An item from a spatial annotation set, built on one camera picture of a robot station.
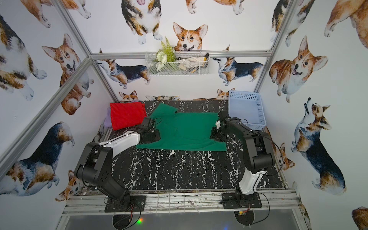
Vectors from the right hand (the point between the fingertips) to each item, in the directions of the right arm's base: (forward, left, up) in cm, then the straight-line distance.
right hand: (210, 136), depth 93 cm
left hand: (+3, +34, 0) cm, 34 cm away
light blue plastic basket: (+35, -34, -10) cm, 50 cm away
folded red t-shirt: (+19, +62, 0) cm, 65 cm away
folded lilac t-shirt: (+14, +75, -3) cm, 77 cm away
